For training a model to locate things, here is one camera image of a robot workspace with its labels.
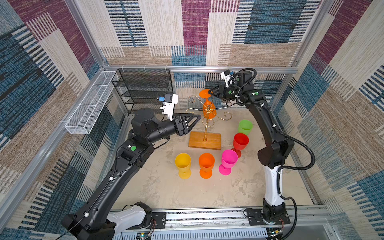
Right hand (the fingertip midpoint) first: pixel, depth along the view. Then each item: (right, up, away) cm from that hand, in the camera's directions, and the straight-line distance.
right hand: (210, 93), depth 79 cm
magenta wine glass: (+11, -35, +3) cm, 36 cm away
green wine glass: (+23, -18, +12) cm, 31 cm away
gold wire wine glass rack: (0, -26, +21) cm, 33 cm away
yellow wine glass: (-14, -36, +4) cm, 39 cm away
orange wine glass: (-2, -36, +1) cm, 36 cm away
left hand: (-7, -13, -25) cm, 29 cm away
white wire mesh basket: (-74, -8, +15) cm, 76 cm away
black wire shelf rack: (-45, +10, +29) cm, 54 cm away
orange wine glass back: (-1, -8, -2) cm, 9 cm away
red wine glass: (+19, -26, +10) cm, 34 cm away
